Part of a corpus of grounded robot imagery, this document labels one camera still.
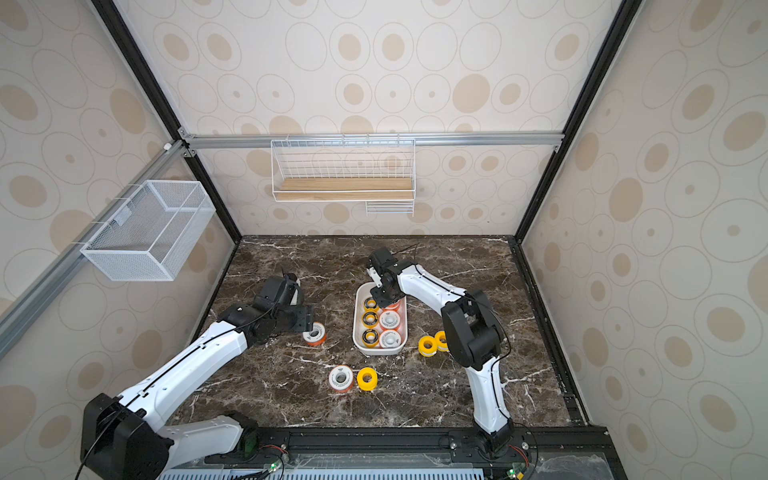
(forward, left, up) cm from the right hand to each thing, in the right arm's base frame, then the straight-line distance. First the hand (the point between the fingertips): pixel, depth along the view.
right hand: (380, 301), depth 96 cm
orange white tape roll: (-5, -3, -3) cm, 6 cm away
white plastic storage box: (+3, +6, +1) cm, 7 cm away
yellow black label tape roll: (+1, +4, -4) cm, 6 cm away
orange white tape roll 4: (-12, +19, -3) cm, 22 cm away
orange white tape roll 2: (-11, -4, -4) cm, 12 cm away
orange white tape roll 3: (-1, -4, -1) cm, 4 cm away
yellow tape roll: (-25, +2, -5) cm, 26 cm away
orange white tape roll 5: (-23, +9, -5) cm, 26 cm away
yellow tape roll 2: (-14, -15, -5) cm, 21 cm away
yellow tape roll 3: (-11, -19, -4) cm, 22 cm away
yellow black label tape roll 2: (-4, +3, -5) cm, 7 cm away
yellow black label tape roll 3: (-11, +2, -4) cm, 12 cm away
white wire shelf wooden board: (+35, +2, +25) cm, 43 cm away
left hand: (-11, +18, +10) cm, 23 cm away
